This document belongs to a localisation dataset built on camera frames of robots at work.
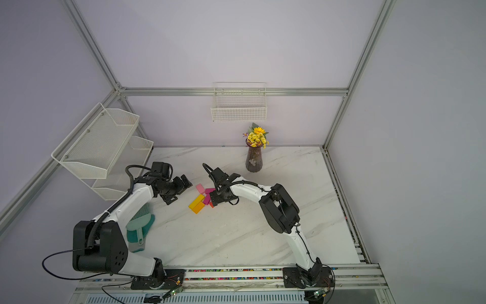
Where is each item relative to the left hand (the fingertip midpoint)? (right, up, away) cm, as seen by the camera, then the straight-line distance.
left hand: (185, 192), depth 88 cm
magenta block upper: (+8, -1, +12) cm, 15 cm away
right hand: (+17, -6, +7) cm, 19 cm away
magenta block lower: (+8, -5, +8) cm, 12 cm away
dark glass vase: (+33, +14, +14) cm, 38 cm away
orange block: (+5, -9, +5) cm, 11 cm away
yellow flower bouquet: (+33, +26, +2) cm, 43 cm away
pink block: (+3, 0, +13) cm, 14 cm away
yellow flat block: (+3, -6, +8) cm, 10 cm away
